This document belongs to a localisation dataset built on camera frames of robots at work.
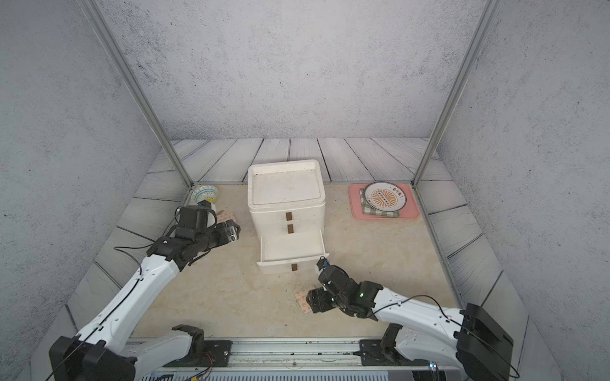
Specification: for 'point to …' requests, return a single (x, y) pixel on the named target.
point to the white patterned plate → (385, 196)
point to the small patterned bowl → (204, 193)
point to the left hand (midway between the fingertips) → (235, 230)
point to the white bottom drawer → (295, 253)
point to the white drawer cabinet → (286, 197)
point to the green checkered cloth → (369, 210)
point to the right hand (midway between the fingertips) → (316, 298)
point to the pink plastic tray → (410, 210)
